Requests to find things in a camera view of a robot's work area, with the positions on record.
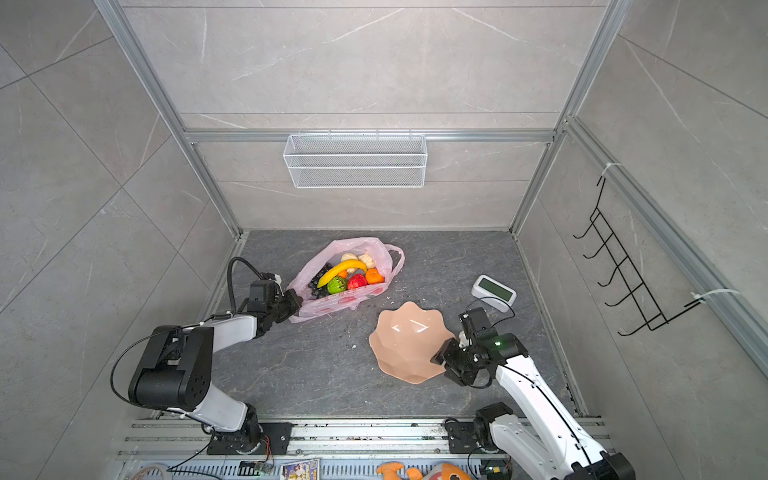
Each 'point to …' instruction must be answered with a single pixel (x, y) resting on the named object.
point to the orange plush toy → (390, 470)
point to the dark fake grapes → (319, 292)
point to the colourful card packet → (304, 470)
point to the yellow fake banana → (340, 265)
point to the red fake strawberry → (356, 280)
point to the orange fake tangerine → (373, 276)
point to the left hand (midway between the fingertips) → (302, 291)
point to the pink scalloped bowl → (406, 339)
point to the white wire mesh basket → (355, 161)
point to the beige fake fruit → (366, 258)
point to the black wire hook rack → (639, 292)
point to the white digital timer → (493, 293)
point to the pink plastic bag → (388, 257)
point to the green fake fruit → (336, 285)
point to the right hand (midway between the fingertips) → (436, 361)
